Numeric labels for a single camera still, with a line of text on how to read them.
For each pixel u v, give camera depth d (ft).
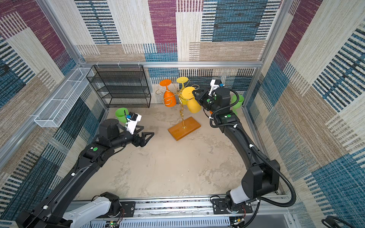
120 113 3.24
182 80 2.88
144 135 2.06
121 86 3.63
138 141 2.06
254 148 1.50
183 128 3.37
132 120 2.00
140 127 2.38
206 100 2.14
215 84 2.24
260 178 1.35
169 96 3.04
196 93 2.39
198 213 2.39
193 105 2.64
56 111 2.39
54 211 1.28
